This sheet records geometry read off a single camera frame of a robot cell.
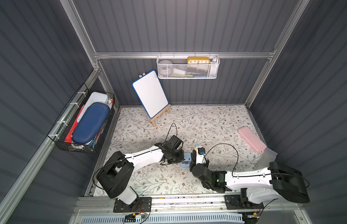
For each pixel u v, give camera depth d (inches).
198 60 34.2
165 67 32.6
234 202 29.0
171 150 26.8
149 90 36.1
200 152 26.2
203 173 22.5
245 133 40.9
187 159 34.0
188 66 35.5
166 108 42.8
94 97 30.5
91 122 26.6
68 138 25.5
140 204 28.8
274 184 17.0
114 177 17.3
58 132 23.8
